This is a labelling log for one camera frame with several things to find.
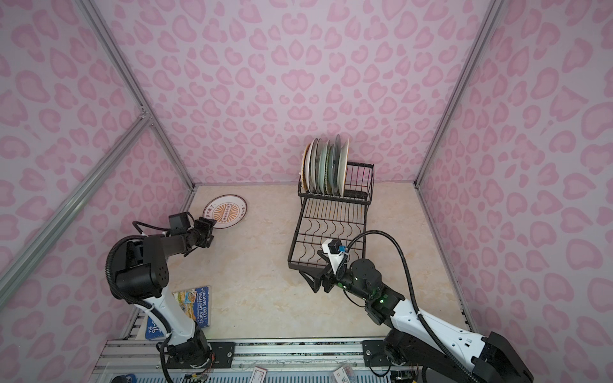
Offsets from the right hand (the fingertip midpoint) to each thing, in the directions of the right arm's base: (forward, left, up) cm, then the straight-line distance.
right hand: (310, 262), depth 71 cm
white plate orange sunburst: (+34, +40, -20) cm, 56 cm away
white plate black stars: (+27, -10, +14) cm, 32 cm away
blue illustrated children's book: (-7, +40, -18) cm, 44 cm away
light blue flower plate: (+28, -3, +13) cm, 31 cm away
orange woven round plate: (+27, +3, +7) cm, 28 cm away
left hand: (+25, +41, -15) cm, 50 cm away
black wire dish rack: (+24, -7, -19) cm, 32 cm away
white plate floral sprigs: (+26, -1, +14) cm, 30 cm away
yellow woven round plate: (+25, -5, +12) cm, 29 cm away
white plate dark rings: (+26, +1, +15) cm, 30 cm away
